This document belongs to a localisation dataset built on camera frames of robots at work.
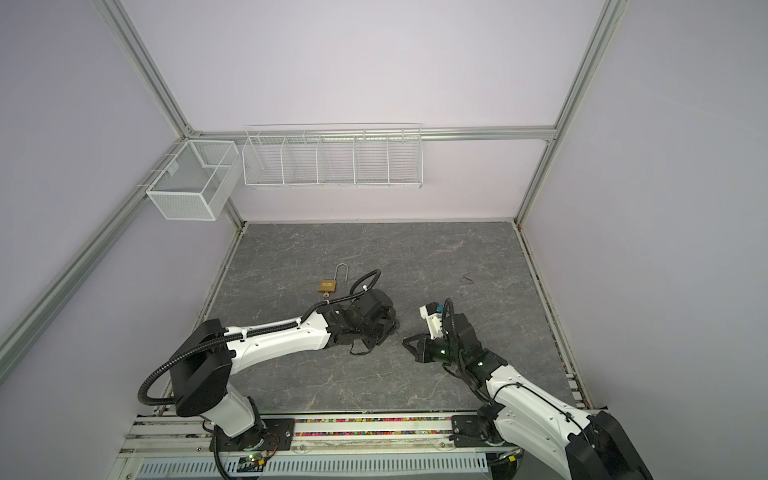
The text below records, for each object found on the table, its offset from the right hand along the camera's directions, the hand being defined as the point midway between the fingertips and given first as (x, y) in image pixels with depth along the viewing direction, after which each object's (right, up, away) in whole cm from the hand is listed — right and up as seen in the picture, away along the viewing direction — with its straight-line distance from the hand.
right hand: (404, 345), depth 80 cm
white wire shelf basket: (-7, +59, +25) cm, 65 cm away
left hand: (-1, +4, +1) cm, 4 cm away
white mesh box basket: (-68, +49, +20) cm, 86 cm away
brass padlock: (-25, +13, +22) cm, 36 cm away
